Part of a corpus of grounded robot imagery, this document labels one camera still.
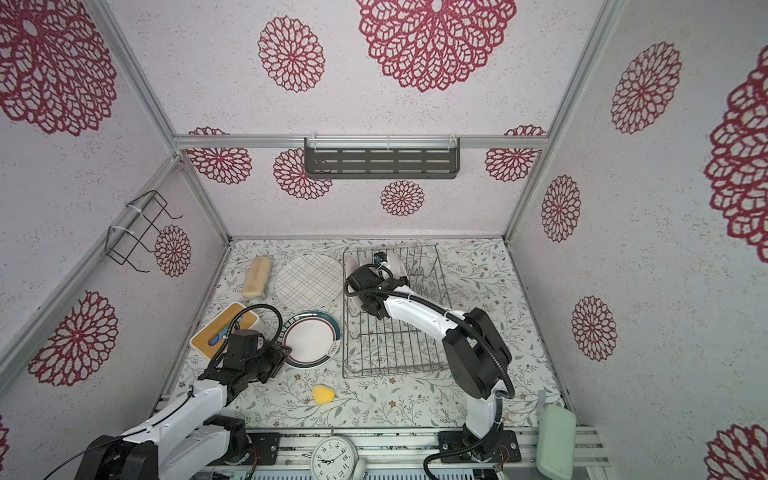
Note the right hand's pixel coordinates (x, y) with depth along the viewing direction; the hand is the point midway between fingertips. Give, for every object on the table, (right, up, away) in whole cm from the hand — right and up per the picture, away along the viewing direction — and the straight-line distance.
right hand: (396, 282), depth 89 cm
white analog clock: (-15, -40, -20) cm, 47 cm away
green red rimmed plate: (-26, -18, +4) cm, 32 cm away
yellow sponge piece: (-20, -30, -8) cm, 37 cm away
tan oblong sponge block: (-49, +1, +16) cm, 51 cm away
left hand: (-31, -22, -1) cm, 38 cm away
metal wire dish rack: (0, -19, 0) cm, 19 cm away
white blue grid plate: (-30, -1, +17) cm, 35 cm away
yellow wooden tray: (-55, -17, -2) cm, 58 cm away
